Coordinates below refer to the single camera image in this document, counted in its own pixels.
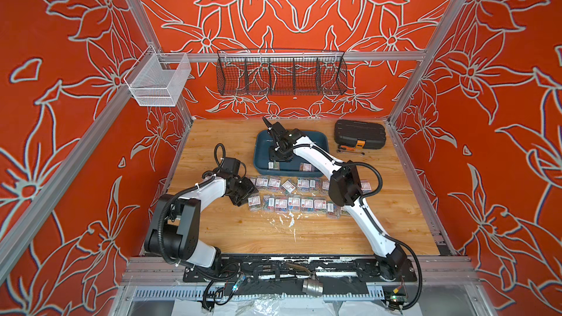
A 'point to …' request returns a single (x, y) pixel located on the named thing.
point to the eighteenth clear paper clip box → (254, 202)
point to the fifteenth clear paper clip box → (333, 210)
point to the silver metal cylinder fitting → (312, 287)
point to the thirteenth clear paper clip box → (307, 205)
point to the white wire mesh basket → (161, 82)
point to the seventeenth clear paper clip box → (268, 203)
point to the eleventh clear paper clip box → (294, 203)
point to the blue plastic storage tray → (319, 138)
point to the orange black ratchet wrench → (360, 145)
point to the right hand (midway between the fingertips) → (274, 154)
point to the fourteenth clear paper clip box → (320, 206)
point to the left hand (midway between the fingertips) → (255, 191)
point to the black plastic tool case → (360, 134)
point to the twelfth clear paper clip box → (281, 205)
